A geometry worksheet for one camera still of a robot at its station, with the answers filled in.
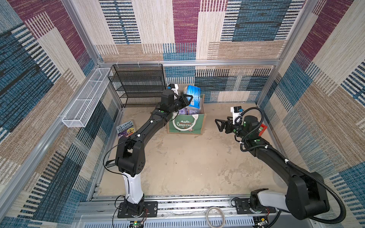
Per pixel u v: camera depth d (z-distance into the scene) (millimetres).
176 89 788
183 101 759
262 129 966
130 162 509
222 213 742
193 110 989
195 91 847
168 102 669
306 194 407
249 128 634
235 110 707
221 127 744
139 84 1085
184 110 919
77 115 702
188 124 940
